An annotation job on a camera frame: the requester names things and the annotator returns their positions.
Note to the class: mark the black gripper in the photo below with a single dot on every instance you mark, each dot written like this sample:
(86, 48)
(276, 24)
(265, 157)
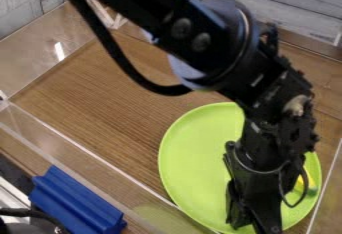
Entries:
(265, 161)

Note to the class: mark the yellow toy banana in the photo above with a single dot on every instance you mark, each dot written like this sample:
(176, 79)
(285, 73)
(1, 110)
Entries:
(312, 188)

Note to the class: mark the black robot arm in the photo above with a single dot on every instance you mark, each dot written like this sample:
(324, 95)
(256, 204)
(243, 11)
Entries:
(229, 54)

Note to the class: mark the green plate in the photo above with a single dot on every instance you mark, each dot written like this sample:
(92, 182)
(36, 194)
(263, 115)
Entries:
(192, 167)

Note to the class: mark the blue plastic clamp block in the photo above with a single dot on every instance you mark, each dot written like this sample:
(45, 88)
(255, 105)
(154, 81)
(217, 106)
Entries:
(68, 200)

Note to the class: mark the clear acrylic enclosure wall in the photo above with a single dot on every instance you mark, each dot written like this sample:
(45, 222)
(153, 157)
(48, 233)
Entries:
(37, 146)

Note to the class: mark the clear acrylic corner bracket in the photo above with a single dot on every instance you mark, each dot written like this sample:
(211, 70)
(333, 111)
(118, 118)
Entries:
(114, 21)

